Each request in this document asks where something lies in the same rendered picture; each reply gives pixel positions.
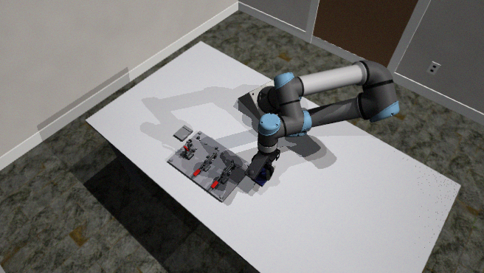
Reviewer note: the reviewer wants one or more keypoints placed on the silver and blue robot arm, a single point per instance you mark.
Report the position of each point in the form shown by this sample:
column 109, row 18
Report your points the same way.
column 378, row 101

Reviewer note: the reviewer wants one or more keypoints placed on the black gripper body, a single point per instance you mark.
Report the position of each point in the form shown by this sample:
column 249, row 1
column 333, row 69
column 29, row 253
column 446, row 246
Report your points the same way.
column 272, row 157

